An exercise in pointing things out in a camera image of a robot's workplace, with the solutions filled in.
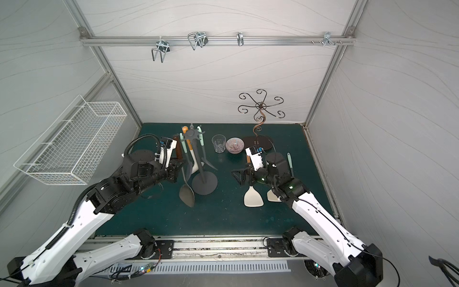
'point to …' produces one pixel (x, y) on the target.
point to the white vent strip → (199, 267)
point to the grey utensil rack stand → (204, 182)
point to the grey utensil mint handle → (204, 158)
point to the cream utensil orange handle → (193, 155)
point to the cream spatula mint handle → (271, 197)
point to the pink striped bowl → (235, 145)
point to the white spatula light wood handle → (252, 198)
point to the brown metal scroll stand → (262, 141)
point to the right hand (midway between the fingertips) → (239, 167)
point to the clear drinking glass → (219, 143)
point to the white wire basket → (71, 149)
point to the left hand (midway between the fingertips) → (182, 160)
